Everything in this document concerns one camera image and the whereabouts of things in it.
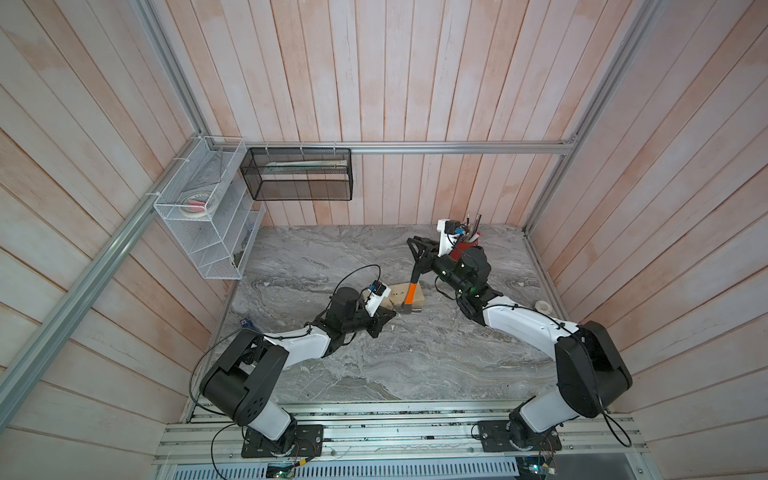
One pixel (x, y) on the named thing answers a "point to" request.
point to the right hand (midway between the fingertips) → (409, 239)
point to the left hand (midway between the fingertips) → (392, 316)
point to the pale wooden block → (399, 293)
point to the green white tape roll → (543, 306)
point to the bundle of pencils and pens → (472, 233)
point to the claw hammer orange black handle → (406, 307)
